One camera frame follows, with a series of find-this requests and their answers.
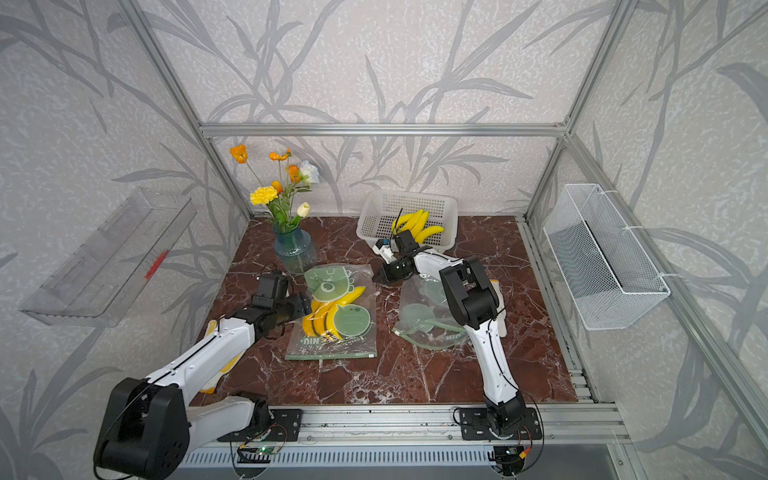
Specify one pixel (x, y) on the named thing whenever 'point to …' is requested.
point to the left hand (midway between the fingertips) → (304, 303)
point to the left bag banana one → (330, 307)
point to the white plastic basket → (382, 208)
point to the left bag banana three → (307, 323)
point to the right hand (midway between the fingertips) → (375, 277)
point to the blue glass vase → (296, 250)
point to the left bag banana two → (330, 322)
